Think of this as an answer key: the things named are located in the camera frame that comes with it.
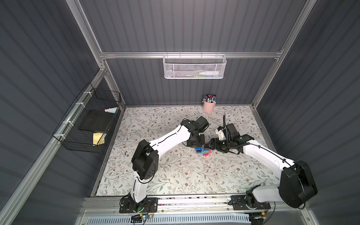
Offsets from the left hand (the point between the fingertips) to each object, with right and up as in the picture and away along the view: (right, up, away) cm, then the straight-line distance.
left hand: (204, 148), depth 82 cm
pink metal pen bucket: (+9, +27, +33) cm, 44 cm away
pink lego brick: (+3, -6, +8) cm, 11 cm away
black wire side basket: (-64, +12, -20) cm, 68 cm away
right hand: (+5, -1, +3) cm, 6 cm away
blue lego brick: (-3, -2, +4) cm, 5 cm away
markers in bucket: (+9, +34, +27) cm, 44 cm away
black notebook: (-59, +16, -7) cm, 62 cm away
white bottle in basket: (+5, +48, +11) cm, 49 cm away
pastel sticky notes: (-55, +22, 0) cm, 59 cm away
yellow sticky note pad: (-49, +9, -21) cm, 54 cm away
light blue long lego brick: (+1, -3, +5) cm, 6 cm away
